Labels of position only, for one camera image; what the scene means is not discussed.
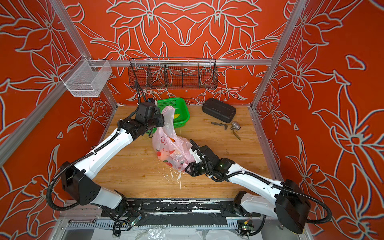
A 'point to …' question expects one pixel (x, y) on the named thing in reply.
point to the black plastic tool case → (218, 110)
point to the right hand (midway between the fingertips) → (185, 170)
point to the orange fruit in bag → (163, 155)
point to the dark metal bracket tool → (225, 125)
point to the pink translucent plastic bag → (173, 149)
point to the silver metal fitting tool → (235, 125)
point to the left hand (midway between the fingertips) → (162, 115)
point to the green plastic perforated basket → (181, 115)
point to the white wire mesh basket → (86, 78)
